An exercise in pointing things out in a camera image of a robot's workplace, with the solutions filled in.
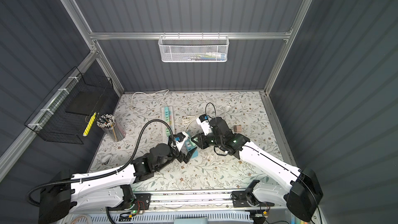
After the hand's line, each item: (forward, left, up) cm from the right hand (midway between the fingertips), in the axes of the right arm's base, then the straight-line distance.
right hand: (195, 140), depth 75 cm
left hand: (0, +3, -1) cm, 3 cm away
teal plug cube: (+28, +21, -12) cm, 37 cm away
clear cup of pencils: (+11, +48, 0) cm, 49 cm away
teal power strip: (-2, +2, -2) cm, 4 cm away
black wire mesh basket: (+7, +59, +12) cm, 61 cm away
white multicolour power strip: (+24, +19, -11) cm, 33 cm away
